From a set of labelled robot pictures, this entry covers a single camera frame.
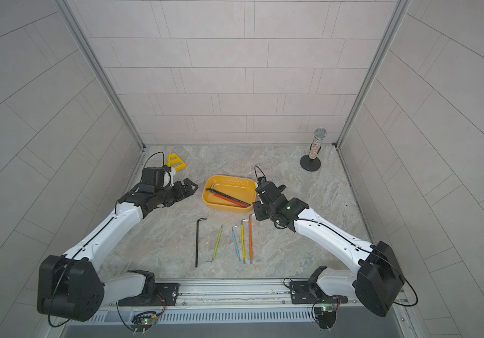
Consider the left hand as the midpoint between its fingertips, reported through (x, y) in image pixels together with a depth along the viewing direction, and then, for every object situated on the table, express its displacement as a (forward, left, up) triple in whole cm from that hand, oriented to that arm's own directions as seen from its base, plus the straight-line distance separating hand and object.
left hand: (194, 187), depth 84 cm
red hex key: (+2, -12, -13) cm, 18 cm away
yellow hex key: (-16, -20, -13) cm, 29 cm away
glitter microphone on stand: (+23, -54, -11) cm, 60 cm away
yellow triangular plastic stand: (+25, +18, -13) cm, 33 cm away
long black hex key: (+4, -13, -14) cm, 19 cm away
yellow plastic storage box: (+8, -18, -13) cm, 24 cm away
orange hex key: (-15, -23, -14) cm, 31 cm away
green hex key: (-18, -10, -13) cm, 24 cm away
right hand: (-7, -26, -2) cm, 27 cm away
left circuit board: (-43, +11, -13) cm, 46 cm away
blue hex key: (-12, -15, -14) cm, 24 cm away
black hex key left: (-8, -1, -13) cm, 15 cm away
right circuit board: (-41, -47, -12) cm, 64 cm away
